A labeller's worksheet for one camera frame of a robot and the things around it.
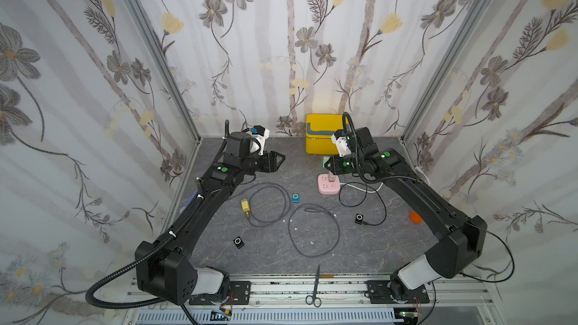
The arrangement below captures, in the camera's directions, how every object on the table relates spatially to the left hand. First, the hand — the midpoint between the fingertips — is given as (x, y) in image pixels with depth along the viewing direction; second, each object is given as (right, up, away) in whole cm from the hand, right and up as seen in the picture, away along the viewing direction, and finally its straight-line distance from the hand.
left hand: (281, 155), depth 76 cm
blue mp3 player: (+5, -18, +22) cm, 29 cm away
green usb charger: (+15, -2, +3) cm, 16 cm away
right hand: (+18, -2, +1) cm, 18 cm away
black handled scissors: (+11, -48, -3) cm, 49 cm away
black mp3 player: (+31, -26, +15) cm, 43 cm away
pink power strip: (+19, -14, +22) cm, 33 cm away
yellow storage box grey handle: (+16, +12, +28) cm, 34 cm away
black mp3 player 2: (-17, -33, +8) cm, 38 cm away
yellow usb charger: (-16, -21, +16) cm, 31 cm away
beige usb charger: (+22, -10, +24) cm, 34 cm away
